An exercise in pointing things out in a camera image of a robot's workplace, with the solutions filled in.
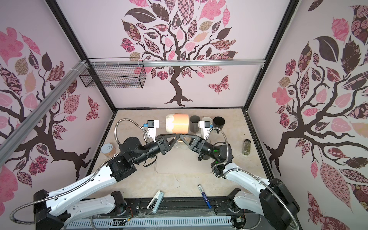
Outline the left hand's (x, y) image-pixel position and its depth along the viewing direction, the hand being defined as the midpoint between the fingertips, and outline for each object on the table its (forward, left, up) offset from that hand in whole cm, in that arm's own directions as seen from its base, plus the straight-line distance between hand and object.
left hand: (180, 139), depth 60 cm
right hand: (-1, -1, +2) cm, 2 cm away
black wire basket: (+54, +45, -1) cm, 70 cm away
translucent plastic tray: (+6, +1, -34) cm, 34 cm away
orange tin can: (+11, +48, -30) cm, 57 cm away
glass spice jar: (+13, -43, -31) cm, 54 cm away
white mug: (+35, -18, -27) cm, 48 cm away
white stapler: (-19, +14, -32) cm, 40 cm away
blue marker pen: (-15, -12, -33) cm, 38 cm away
